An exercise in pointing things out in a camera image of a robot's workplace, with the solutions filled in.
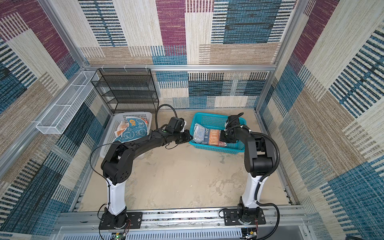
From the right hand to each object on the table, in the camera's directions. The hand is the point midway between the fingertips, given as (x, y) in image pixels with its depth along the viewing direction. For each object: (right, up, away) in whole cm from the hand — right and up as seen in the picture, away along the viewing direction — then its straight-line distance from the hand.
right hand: (223, 139), depth 100 cm
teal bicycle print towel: (-58, +7, +3) cm, 58 cm away
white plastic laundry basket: (-72, +14, +4) cm, 74 cm away
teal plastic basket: (-3, +12, +4) cm, 13 cm away
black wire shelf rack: (-67, +35, +9) cm, 76 cm away
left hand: (-19, +3, -7) cm, 21 cm away
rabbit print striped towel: (-13, +3, 0) cm, 13 cm away
